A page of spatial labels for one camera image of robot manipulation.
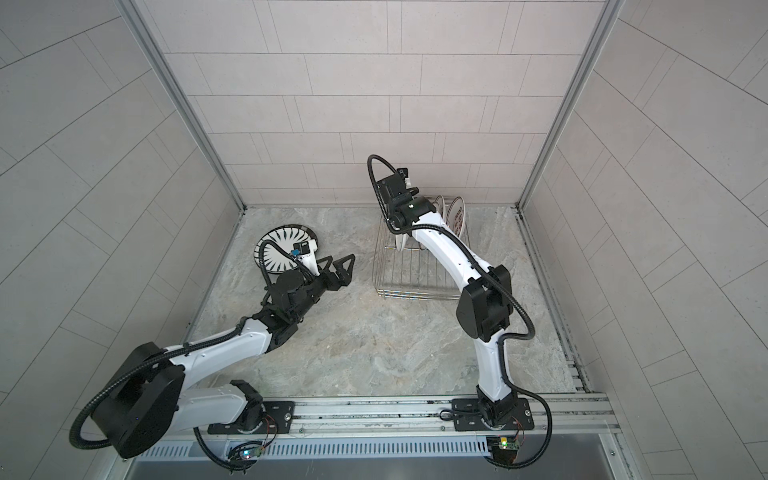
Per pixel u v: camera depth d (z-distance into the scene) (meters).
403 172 0.75
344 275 0.71
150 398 0.39
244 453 0.65
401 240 0.95
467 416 0.71
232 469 0.65
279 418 0.71
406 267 0.98
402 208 0.62
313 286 0.61
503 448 0.68
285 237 1.05
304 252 0.68
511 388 0.61
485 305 0.50
